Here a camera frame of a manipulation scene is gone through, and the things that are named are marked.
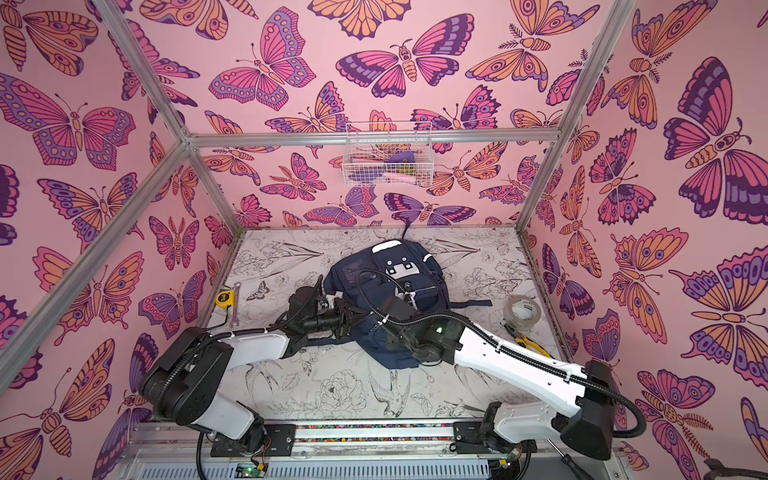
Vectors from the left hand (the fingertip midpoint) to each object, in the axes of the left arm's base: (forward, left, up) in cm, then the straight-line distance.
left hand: (373, 311), depth 81 cm
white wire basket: (+46, -4, +19) cm, 50 cm away
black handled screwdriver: (-34, -48, -12) cm, 60 cm away
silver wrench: (+5, +46, -15) cm, 49 cm away
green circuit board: (-34, +30, -16) cm, 48 cm away
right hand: (-6, -6, +5) cm, 10 cm away
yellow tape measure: (+11, +50, -11) cm, 52 cm away
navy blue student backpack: (+19, -8, -6) cm, 22 cm away
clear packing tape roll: (+7, -47, -13) cm, 49 cm away
